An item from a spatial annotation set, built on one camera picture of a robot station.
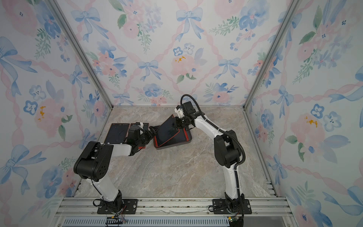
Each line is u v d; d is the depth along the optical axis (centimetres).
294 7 69
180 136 91
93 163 48
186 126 83
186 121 80
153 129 88
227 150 54
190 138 98
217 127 59
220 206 74
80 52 86
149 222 70
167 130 97
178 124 83
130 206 75
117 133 104
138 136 79
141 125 89
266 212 74
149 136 86
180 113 88
